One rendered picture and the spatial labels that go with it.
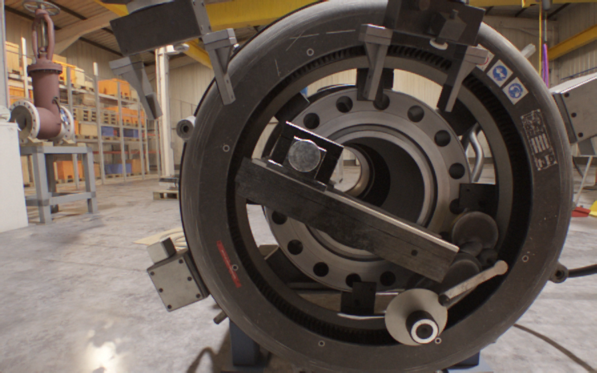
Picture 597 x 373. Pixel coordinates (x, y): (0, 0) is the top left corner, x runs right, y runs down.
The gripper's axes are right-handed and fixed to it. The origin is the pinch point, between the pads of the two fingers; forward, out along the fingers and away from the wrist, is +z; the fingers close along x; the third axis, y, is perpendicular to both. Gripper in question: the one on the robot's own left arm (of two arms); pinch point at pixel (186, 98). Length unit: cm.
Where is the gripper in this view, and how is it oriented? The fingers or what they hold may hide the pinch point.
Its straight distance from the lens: 51.3
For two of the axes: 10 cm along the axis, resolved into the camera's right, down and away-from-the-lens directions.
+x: -9.8, 1.2, 1.8
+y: 1.0, -5.0, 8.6
